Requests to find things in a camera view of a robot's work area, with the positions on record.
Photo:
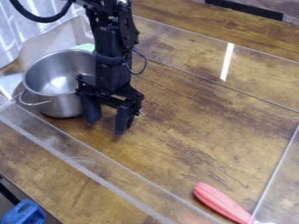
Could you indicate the black bar on table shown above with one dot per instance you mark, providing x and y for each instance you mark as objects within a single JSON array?
[{"x": 247, "y": 9}]

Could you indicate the clear acrylic enclosure wall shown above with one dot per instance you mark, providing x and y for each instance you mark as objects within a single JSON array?
[{"x": 218, "y": 124}]

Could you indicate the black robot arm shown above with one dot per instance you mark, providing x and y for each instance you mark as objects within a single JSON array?
[{"x": 112, "y": 26}]

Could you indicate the red ridged plastic object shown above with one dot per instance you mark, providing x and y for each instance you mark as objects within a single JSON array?
[{"x": 218, "y": 201}]

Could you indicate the silver metal pot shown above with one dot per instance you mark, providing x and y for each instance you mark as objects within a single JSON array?
[{"x": 49, "y": 82}]

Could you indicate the blue plastic object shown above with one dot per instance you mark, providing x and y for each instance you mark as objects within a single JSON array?
[{"x": 25, "y": 213}]

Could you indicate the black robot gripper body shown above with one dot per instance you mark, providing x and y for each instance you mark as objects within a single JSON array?
[{"x": 110, "y": 84}]

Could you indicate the green sponge object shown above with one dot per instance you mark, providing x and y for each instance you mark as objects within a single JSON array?
[{"x": 84, "y": 47}]

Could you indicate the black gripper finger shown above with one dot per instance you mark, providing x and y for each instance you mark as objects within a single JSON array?
[
  {"x": 126, "y": 114},
  {"x": 91, "y": 109}
]

